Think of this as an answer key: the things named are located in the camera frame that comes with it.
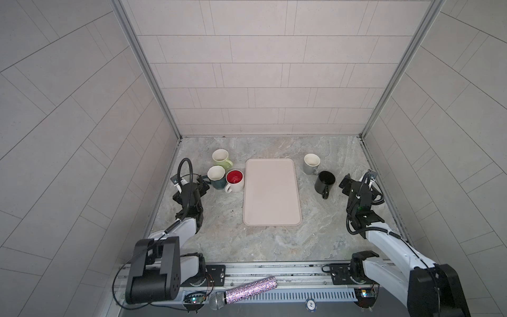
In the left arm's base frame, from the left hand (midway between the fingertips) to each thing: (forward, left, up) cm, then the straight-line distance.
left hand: (195, 178), depth 89 cm
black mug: (+1, -60, -4) cm, 61 cm away
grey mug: (+8, -54, 0) cm, 55 cm away
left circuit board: (-44, -9, -5) cm, 45 cm away
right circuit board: (-43, -67, -8) cm, 80 cm away
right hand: (-2, -71, +6) cm, 71 cm away
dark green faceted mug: (+2, -9, -2) cm, 9 cm away
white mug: (+3, -17, -5) cm, 18 cm away
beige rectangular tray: (-6, -35, -8) cm, 36 cm away
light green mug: (+12, -10, 0) cm, 16 cm away
